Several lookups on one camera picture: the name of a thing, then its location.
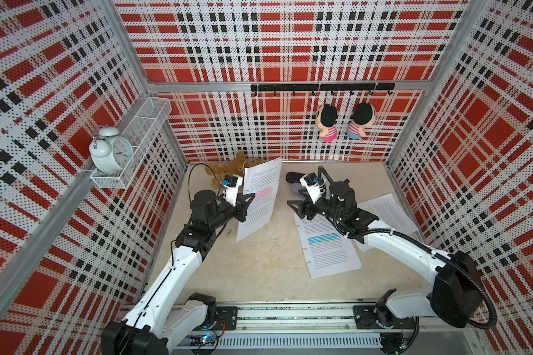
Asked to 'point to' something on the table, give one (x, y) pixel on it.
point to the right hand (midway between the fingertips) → (298, 195)
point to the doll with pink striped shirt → (326, 119)
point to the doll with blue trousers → (363, 117)
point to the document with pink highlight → (262, 180)
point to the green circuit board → (206, 339)
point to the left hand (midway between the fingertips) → (256, 195)
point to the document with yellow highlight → (389, 213)
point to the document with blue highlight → (326, 248)
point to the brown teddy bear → (217, 171)
